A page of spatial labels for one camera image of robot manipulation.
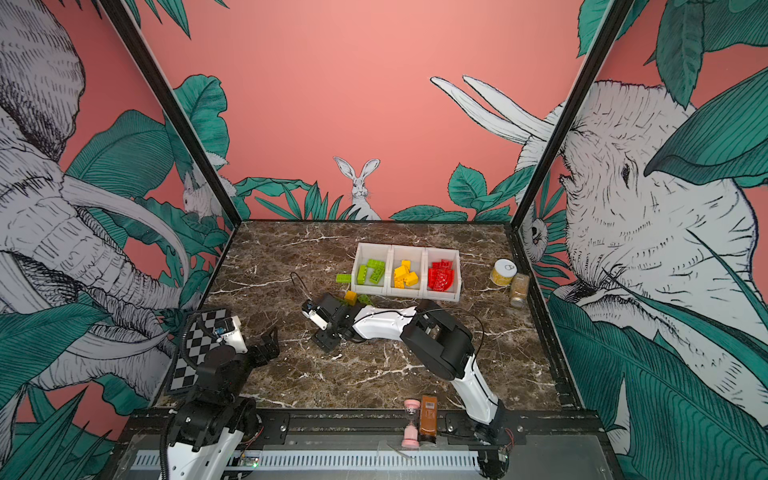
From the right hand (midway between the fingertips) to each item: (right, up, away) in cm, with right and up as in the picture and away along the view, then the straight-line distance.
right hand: (319, 332), depth 89 cm
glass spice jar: (+64, +12, +8) cm, 66 cm away
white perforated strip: (+8, -26, -19) cm, 33 cm away
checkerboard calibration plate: (-35, -1, -3) cm, 35 cm away
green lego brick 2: (+13, +9, +9) cm, 18 cm away
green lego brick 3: (+11, +16, +13) cm, 24 cm away
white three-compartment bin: (+32, +22, +15) cm, 42 cm away
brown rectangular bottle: (+31, -16, -16) cm, 39 cm away
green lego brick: (+5, +15, +14) cm, 21 cm away
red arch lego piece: (+38, +16, +10) cm, 43 cm away
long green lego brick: (+17, +18, +15) cm, 29 cm away
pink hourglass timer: (+27, -20, -17) cm, 38 cm away
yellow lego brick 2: (+25, +17, +10) cm, 31 cm away
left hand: (-12, +4, -10) cm, 17 cm away
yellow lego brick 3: (+29, +15, +12) cm, 35 cm away
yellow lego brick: (+9, +9, +7) cm, 14 cm away
